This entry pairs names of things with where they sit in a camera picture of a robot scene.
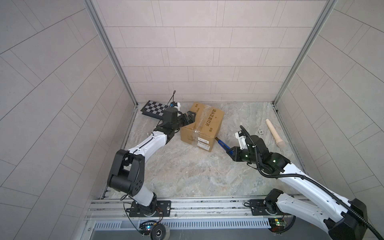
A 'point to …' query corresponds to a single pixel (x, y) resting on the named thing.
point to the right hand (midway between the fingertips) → (225, 153)
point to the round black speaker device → (157, 231)
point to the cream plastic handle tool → (279, 142)
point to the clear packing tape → (201, 124)
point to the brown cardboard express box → (201, 134)
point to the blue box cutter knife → (224, 146)
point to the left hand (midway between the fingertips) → (195, 114)
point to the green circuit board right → (277, 224)
